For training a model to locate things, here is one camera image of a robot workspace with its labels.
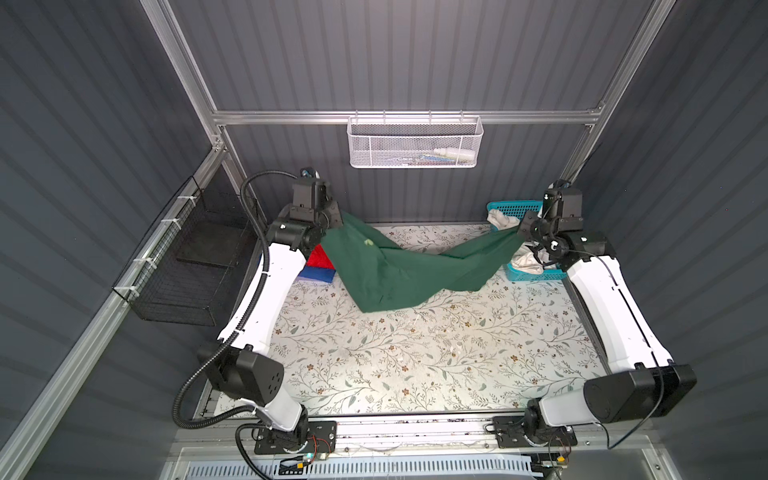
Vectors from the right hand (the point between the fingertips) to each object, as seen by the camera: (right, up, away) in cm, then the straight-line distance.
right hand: (536, 220), depth 75 cm
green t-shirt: (-40, -15, +14) cm, 45 cm away
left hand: (-54, +4, +1) cm, 54 cm away
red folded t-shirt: (-57, -10, +7) cm, 58 cm away
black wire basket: (-88, -12, -2) cm, 89 cm away
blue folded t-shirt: (-61, -16, +28) cm, 69 cm away
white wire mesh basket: (-28, +38, +48) cm, 68 cm away
